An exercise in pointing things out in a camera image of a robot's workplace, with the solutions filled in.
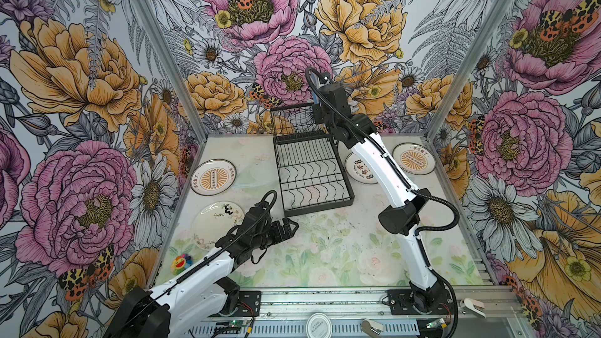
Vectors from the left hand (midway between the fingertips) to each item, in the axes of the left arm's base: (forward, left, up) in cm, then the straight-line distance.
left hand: (288, 236), depth 83 cm
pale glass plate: (+9, +30, -6) cm, 32 cm away
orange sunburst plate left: (+29, +35, -5) cm, 46 cm away
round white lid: (-26, -9, +2) cm, 28 cm away
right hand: (+31, -13, +31) cm, 46 cm away
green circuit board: (-24, +15, -5) cm, 29 cm away
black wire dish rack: (+33, -9, -4) cm, 35 cm away
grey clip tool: (-26, -25, -3) cm, 36 cm away
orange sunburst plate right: (+38, -58, -4) cm, 69 cm away
